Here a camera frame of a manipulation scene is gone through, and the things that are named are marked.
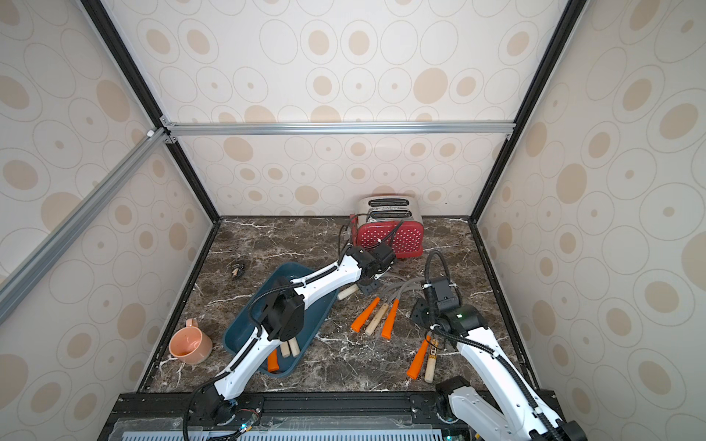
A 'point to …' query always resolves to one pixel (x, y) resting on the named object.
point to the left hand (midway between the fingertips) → (372, 280)
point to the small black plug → (237, 269)
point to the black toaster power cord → (347, 231)
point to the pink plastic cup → (189, 344)
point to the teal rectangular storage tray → (281, 358)
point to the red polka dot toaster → (394, 219)
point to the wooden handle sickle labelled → (431, 361)
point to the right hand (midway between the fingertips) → (427, 312)
